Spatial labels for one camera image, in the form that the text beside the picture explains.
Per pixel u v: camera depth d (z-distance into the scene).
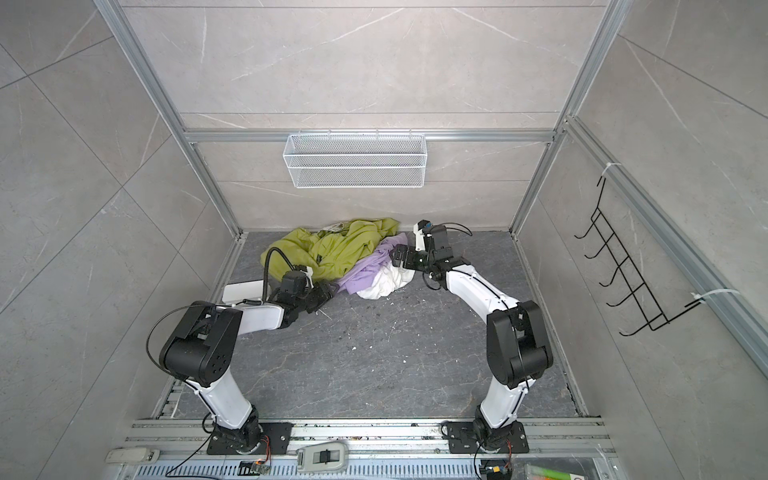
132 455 0.69
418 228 0.83
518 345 0.48
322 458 0.67
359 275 0.98
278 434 0.73
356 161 1.01
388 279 1.01
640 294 0.64
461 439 0.73
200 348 0.48
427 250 0.75
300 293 0.80
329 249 1.01
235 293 0.94
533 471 0.69
